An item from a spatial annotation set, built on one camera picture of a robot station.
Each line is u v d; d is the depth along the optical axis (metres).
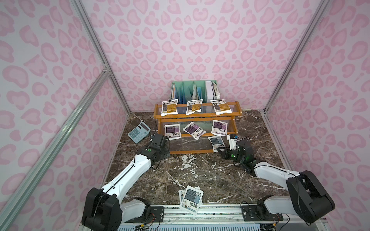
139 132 1.04
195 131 0.86
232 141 0.80
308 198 0.42
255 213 0.72
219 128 0.88
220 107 0.81
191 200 0.76
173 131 0.86
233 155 0.76
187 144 1.01
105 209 0.40
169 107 0.80
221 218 0.72
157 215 0.73
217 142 0.98
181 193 0.80
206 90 0.98
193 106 0.80
